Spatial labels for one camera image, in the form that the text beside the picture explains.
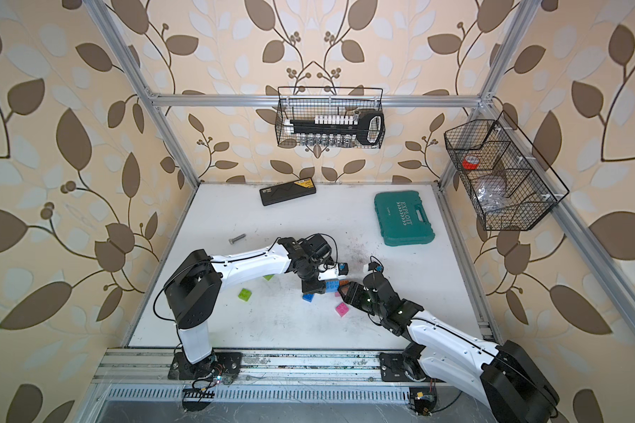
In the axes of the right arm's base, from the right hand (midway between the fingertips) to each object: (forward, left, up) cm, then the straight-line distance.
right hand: (344, 291), depth 84 cm
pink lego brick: (-4, +1, -4) cm, 6 cm away
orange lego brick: (-1, 0, +8) cm, 8 cm away
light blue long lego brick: (+2, +4, +1) cm, 4 cm away
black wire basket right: (+17, -47, +29) cm, 58 cm away
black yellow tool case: (+48, +22, -3) cm, 53 cm away
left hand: (+4, +8, +1) cm, 9 cm away
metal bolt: (+24, +41, -3) cm, 47 cm away
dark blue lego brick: (0, +12, -3) cm, 12 cm away
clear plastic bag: (+13, -40, +30) cm, 52 cm away
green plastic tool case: (+29, -25, +1) cm, 38 cm away
